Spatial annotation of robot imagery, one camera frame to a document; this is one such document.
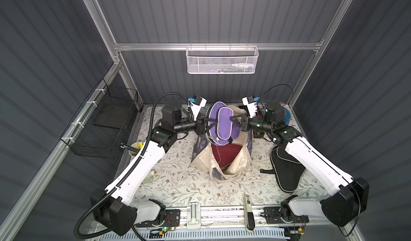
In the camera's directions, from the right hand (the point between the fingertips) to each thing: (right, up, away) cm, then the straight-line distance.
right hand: (234, 117), depth 71 cm
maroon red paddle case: (-2, -20, +18) cm, 27 cm away
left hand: (-8, -2, -5) cm, 10 cm away
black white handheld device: (+6, -43, 0) cm, 44 cm away
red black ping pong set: (+9, -7, -5) cm, 12 cm away
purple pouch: (-4, -6, 0) cm, 7 cm away
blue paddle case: (+43, +1, +39) cm, 58 cm away
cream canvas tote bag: (-14, -21, +8) cm, 26 cm away
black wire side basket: (-62, -6, +2) cm, 63 cm away
